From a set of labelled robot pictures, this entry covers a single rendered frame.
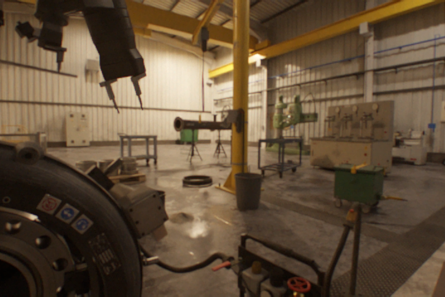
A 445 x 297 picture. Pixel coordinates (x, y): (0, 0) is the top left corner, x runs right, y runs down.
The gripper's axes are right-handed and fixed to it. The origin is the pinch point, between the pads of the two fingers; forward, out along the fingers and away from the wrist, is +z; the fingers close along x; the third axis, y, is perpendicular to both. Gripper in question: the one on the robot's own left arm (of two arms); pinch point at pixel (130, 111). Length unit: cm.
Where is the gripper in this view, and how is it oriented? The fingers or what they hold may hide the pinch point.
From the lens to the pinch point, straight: 50.0
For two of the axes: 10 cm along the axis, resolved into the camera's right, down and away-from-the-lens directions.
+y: 0.9, -4.6, 8.8
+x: -9.8, 1.0, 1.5
